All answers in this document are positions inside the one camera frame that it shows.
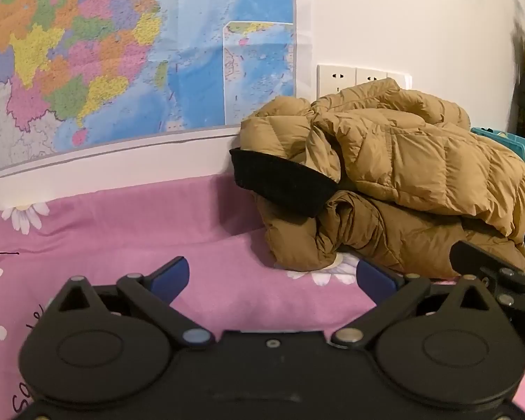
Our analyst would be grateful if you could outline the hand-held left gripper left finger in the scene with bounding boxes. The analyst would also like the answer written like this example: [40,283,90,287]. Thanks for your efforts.
[52,256,216,351]

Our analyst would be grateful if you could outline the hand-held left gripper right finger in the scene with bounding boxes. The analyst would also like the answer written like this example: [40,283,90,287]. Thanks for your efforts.
[330,259,505,351]

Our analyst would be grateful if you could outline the tan puffer jacket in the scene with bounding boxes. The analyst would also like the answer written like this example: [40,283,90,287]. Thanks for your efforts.
[229,77,525,279]

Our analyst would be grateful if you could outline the pink floral bedsheet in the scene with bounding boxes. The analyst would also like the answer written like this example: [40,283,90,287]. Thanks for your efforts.
[0,170,525,420]

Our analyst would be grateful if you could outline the teal plastic basket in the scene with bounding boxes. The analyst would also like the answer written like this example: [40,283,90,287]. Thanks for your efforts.
[470,126,525,163]

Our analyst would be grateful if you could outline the white wall socket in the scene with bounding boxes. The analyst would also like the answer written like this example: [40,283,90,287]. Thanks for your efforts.
[317,64,357,97]
[355,67,388,85]

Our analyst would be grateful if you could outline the colourful wall map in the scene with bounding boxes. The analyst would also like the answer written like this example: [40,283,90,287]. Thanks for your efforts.
[0,0,312,175]

